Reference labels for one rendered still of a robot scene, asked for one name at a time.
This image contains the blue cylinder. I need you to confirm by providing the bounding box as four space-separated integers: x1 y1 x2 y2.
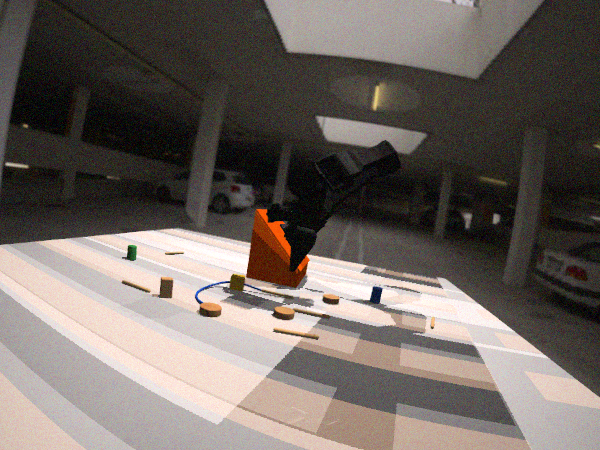
370 287 382 303

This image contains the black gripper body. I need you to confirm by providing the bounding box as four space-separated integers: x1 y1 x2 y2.
284 198 324 245

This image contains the yellow block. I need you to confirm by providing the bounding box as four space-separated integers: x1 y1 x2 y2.
229 274 245 291

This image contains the thin wooden stick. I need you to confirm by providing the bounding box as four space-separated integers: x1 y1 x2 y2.
122 280 151 293
292 308 331 319
273 328 319 339

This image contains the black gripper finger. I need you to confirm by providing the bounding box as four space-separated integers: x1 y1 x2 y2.
285 238 314 272

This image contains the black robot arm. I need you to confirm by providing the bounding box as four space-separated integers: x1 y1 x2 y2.
266 140 401 233

